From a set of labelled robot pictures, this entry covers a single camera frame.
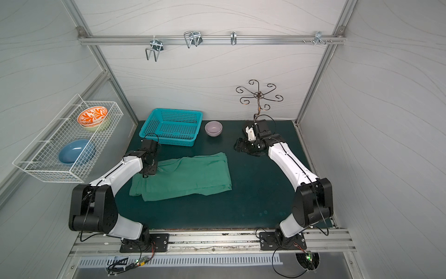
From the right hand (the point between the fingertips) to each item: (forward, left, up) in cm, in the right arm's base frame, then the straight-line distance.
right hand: (241, 147), depth 85 cm
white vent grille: (-46, +25, -18) cm, 55 cm away
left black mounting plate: (-41, +38, -15) cm, 58 cm away
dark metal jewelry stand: (+25, -9, +13) cm, 29 cm away
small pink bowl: (+24, +17, -13) cm, 33 cm away
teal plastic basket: (+28, +44, -18) cm, 55 cm away
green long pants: (-10, +27, -13) cm, 32 cm away
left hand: (-10, +50, -8) cm, 51 cm away
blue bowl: (-16, +64, +16) cm, 68 cm away
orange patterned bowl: (0, +65, +19) cm, 68 cm away
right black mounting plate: (-39, -15, -9) cm, 42 cm away
